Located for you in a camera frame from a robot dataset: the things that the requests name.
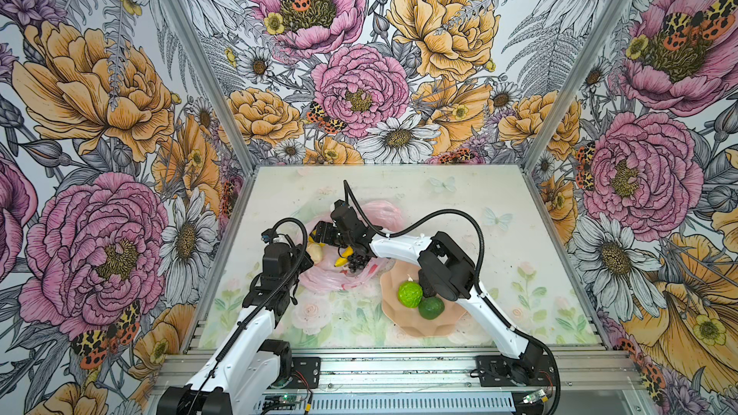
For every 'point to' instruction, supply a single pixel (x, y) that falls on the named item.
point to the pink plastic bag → (324, 276)
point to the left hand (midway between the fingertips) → (306, 255)
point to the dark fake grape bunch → (356, 262)
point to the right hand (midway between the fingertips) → (317, 241)
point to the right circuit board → (533, 397)
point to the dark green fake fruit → (431, 307)
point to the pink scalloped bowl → (409, 320)
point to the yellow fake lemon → (311, 239)
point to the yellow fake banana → (348, 252)
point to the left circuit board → (280, 399)
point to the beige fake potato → (316, 252)
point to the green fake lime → (410, 294)
